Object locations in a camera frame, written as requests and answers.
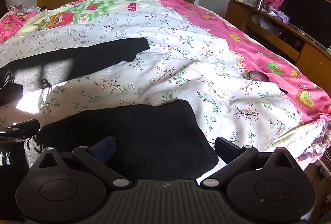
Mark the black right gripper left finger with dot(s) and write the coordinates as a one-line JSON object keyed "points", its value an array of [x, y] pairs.
{"points": [[69, 186]]}

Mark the metal thermos bottle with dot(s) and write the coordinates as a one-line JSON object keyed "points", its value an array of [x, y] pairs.
{"points": [[259, 4]]}

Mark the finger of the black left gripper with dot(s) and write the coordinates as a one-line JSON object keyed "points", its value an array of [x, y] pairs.
{"points": [[24, 130]]}

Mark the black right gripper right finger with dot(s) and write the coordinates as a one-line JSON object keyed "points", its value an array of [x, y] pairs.
{"points": [[262, 186]]}

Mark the black pants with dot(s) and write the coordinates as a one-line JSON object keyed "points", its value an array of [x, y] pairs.
{"points": [[108, 115]]}

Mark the floral white bed sheet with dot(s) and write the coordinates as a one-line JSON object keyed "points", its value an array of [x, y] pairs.
{"points": [[183, 62]]}

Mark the black television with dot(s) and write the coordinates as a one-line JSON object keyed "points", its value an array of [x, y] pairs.
{"points": [[312, 17]]}

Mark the bedside clutter pile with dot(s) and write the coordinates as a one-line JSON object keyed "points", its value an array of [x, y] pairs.
{"points": [[19, 9]]}

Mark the wooden TV cabinet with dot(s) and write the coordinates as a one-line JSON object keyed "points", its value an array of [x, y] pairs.
{"points": [[308, 56]]}

